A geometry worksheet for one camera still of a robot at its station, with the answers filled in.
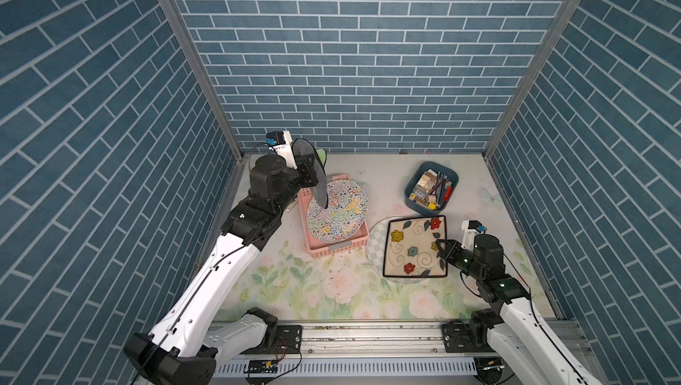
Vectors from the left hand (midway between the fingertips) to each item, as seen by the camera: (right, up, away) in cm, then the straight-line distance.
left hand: (322, 155), depth 67 cm
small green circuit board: (-17, -58, +5) cm, 60 cm away
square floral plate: (+27, -29, +19) cm, 44 cm away
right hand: (+34, -26, +15) cm, 46 cm away
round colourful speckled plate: (+5, -18, +27) cm, 33 cm away
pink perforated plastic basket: (-4, -28, +18) cm, 34 cm away
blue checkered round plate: (+15, -31, +24) cm, 42 cm away
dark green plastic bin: (+39, -10, +40) cm, 56 cm away
